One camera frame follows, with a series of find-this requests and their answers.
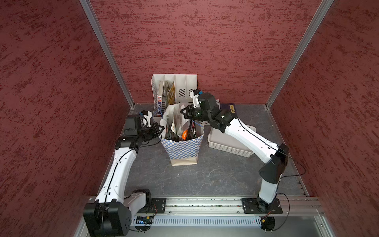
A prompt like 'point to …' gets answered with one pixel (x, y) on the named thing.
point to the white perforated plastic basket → (220, 140)
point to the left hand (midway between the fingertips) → (164, 130)
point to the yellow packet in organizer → (171, 98)
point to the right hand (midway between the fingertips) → (179, 114)
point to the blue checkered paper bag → (184, 152)
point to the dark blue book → (231, 107)
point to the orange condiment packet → (184, 134)
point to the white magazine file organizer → (185, 85)
